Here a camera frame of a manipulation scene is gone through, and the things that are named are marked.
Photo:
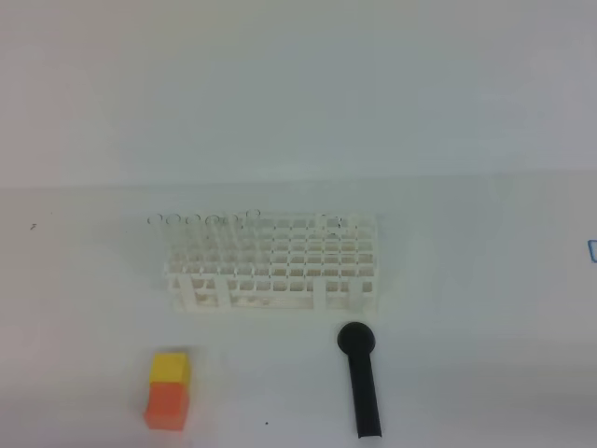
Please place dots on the yellow cube block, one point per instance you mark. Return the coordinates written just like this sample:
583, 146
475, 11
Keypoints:
170, 367

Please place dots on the blue edged label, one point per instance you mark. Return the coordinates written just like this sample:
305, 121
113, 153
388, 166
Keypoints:
592, 247

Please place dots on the white test tube rack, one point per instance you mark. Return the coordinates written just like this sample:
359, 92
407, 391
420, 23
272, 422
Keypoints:
319, 262

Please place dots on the orange cube block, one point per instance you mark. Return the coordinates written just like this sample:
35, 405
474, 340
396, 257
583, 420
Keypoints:
167, 406

